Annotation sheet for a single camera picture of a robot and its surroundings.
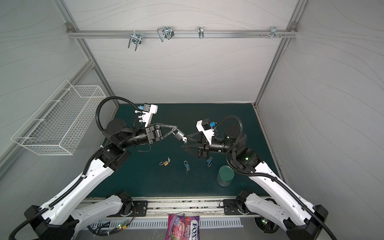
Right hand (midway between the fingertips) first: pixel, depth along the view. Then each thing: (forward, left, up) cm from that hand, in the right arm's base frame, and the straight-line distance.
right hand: (188, 137), depth 58 cm
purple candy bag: (-27, +2, -34) cm, 44 cm away
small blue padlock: (+7, -10, -37) cm, 39 cm away
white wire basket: (+7, +61, -4) cm, 62 cm away
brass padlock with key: (+4, +16, -36) cm, 39 cm away
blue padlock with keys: (+3, +3, -37) cm, 37 cm away
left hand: (0, +3, +6) cm, 7 cm away
